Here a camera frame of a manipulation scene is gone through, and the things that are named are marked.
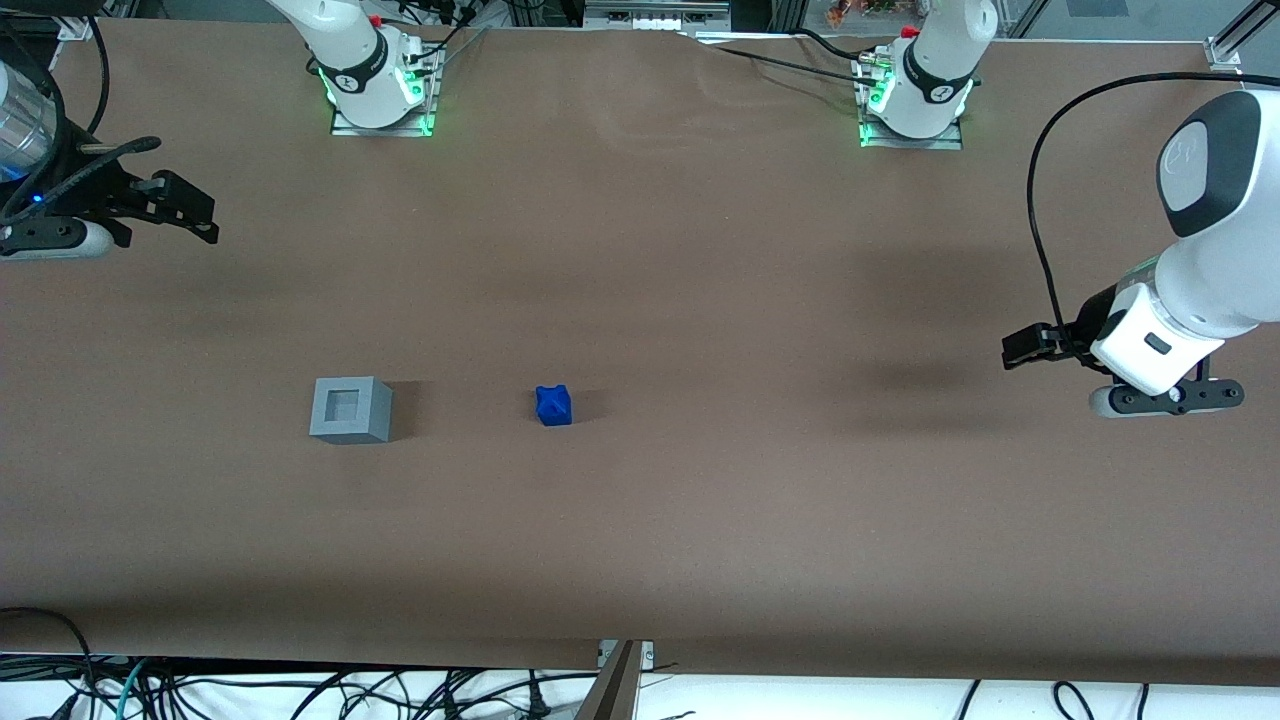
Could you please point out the gray square base block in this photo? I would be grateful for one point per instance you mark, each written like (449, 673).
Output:
(350, 410)

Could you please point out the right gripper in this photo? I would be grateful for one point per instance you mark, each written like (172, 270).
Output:
(103, 195)

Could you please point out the grey power strip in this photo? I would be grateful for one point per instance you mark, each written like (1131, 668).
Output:
(655, 14)

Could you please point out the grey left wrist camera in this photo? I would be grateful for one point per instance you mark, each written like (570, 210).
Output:
(1165, 397)

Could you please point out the brown table cover sheet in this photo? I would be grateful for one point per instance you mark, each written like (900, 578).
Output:
(700, 300)

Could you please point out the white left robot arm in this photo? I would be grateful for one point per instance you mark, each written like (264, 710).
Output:
(1215, 250)

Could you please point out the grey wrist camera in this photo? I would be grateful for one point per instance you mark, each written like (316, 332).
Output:
(1165, 397)
(60, 240)

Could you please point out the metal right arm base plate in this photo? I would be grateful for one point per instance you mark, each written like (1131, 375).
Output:
(400, 131)

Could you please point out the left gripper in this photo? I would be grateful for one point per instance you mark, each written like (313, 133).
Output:
(1084, 326)

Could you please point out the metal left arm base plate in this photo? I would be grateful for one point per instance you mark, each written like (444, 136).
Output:
(940, 142)

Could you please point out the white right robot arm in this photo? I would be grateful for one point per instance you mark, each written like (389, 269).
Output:
(352, 62)

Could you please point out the blue plastic part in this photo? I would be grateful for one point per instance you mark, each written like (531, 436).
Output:
(553, 405)

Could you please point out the aluminium frame profile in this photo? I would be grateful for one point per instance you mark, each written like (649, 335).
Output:
(615, 690)

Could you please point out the metal corner bracket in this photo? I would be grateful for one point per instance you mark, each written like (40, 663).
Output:
(1226, 54)
(78, 27)

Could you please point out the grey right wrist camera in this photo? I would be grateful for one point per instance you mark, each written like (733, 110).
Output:
(60, 240)

